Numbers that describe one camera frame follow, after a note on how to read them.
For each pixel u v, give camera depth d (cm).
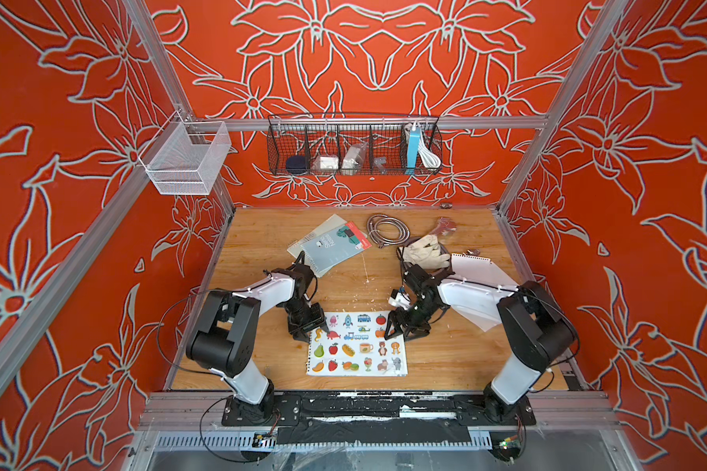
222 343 46
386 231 110
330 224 114
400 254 98
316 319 78
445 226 119
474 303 57
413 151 88
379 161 98
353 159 91
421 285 71
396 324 77
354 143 96
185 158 93
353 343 84
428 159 90
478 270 100
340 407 74
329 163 87
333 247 107
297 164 99
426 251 104
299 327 77
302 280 70
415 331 77
